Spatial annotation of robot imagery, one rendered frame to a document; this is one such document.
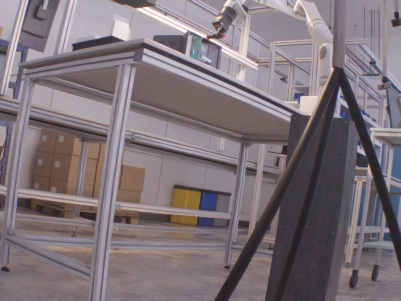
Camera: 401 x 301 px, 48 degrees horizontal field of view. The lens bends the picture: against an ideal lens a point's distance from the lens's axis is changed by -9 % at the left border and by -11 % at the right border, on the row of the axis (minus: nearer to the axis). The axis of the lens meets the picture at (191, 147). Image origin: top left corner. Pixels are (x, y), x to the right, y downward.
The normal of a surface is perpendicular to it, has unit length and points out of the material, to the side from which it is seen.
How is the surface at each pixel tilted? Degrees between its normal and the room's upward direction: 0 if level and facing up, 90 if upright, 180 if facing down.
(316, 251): 90
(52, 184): 90
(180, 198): 90
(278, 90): 90
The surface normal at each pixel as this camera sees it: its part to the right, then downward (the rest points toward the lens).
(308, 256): -0.48, -0.15
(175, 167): 0.76, 0.04
